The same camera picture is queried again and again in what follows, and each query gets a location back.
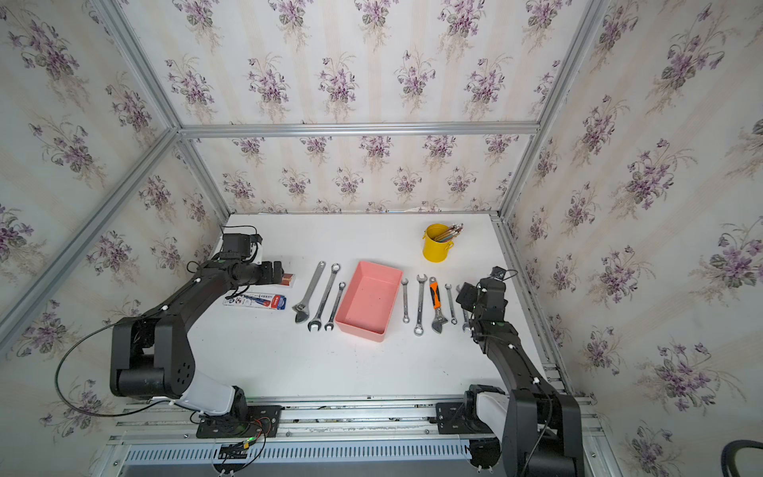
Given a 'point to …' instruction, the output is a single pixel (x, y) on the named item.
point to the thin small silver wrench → (453, 319)
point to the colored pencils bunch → (450, 233)
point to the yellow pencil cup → (434, 250)
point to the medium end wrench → (466, 323)
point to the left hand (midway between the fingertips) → (271, 272)
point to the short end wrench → (418, 329)
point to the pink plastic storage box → (369, 301)
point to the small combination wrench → (330, 324)
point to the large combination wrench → (317, 322)
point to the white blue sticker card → (273, 301)
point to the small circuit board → (235, 450)
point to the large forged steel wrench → (302, 310)
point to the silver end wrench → (405, 320)
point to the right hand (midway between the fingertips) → (480, 289)
